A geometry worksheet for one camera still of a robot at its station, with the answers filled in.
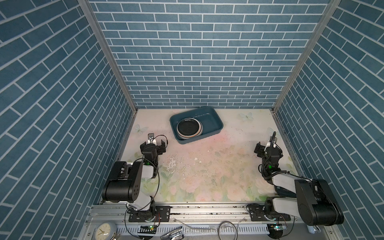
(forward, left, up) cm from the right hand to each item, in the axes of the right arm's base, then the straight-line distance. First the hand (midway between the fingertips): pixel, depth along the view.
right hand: (267, 143), depth 89 cm
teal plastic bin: (+27, +36, -9) cm, 45 cm away
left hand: (-3, +70, -1) cm, 70 cm away
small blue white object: (-40, -15, -10) cm, 44 cm away
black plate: (+11, +50, -3) cm, 51 cm away
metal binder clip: (-48, +48, -8) cm, 68 cm away
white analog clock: (-49, +80, -5) cm, 94 cm away
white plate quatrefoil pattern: (+8, +42, -5) cm, 43 cm away
